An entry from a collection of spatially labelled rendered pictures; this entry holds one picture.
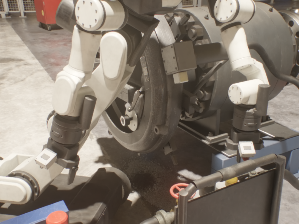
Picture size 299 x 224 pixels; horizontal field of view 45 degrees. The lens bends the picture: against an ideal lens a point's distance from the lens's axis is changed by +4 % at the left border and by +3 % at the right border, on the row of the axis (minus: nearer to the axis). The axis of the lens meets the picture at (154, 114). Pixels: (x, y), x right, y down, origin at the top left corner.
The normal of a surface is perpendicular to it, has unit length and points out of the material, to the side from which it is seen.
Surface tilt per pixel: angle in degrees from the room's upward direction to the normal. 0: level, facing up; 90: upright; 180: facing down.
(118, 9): 70
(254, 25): 44
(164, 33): 51
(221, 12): 81
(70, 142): 99
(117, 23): 120
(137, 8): 113
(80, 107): 105
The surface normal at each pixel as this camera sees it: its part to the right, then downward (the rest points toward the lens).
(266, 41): 0.47, -0.14
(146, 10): 0.11, 0.85
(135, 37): 0.77, 0.06
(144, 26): -0.24, 0.37
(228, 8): -0.67, 0.14
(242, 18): 0.54, 0.76
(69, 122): 0.32, -0.31
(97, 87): -0.52, 0.56
